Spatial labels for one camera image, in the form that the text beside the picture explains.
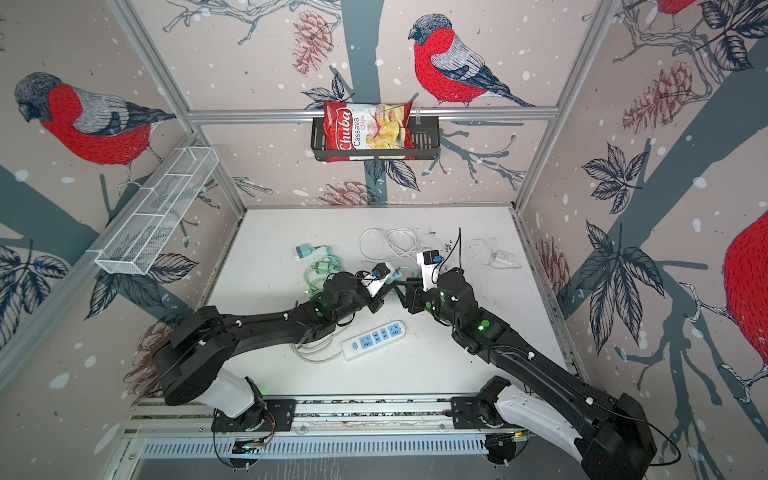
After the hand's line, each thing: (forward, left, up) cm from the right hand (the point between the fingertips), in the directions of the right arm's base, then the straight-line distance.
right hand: (394, 288), depth 74 cm
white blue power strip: (-7, +7, -18) cm, 20 cm away
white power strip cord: (+29, +7, -19) cm, 36 cm away
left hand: (+5, +1, -3) cm, 6 cm away
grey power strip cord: (-10, +23, -20) cm, 31 cm away
